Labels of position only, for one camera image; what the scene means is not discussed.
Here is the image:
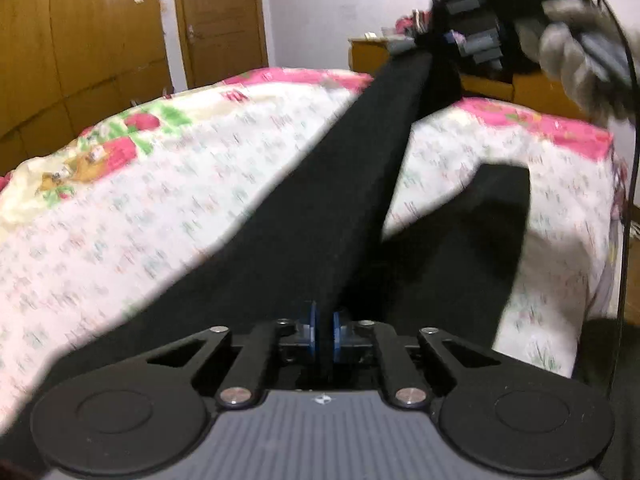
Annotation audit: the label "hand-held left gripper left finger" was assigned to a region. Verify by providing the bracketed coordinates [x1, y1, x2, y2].
[142, 301, 321, 408]

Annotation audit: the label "floral printed blanket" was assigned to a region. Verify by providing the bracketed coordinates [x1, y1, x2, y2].
[0, 66, 618, 411]

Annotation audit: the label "wooden door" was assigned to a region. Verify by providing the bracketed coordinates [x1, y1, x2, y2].
[171, 0, 268, 90]

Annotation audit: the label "pink cloth bundle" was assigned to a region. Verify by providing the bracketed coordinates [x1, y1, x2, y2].
[395, 9, 432, 37]

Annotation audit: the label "black cable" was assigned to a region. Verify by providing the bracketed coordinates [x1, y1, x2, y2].
[590, 0, 640, 401]

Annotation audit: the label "person's right hand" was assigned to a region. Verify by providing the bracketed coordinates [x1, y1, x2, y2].
[517, 0, 640, 121]

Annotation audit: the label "wooden wardrobe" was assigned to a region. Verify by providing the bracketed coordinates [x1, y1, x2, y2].
[0, 0, 173, 173]

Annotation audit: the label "black pants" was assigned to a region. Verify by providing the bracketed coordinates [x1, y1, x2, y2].
[0, 0, 533, 441]

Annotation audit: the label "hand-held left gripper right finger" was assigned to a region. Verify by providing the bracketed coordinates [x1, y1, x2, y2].
[331, 310, 503, 408]

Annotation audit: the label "wooden cabinet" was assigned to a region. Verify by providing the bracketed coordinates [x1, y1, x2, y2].
[348, 35, 601, 121]

